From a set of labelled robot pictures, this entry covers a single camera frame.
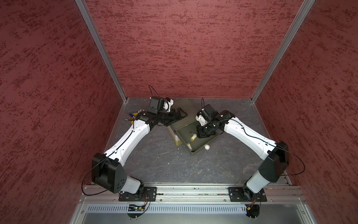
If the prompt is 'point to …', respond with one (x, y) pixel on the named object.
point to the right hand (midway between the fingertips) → (198, 137)
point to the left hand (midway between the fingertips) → (181, 120)
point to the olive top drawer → (186, 132)
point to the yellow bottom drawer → (178, 143)
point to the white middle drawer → (176, 138)
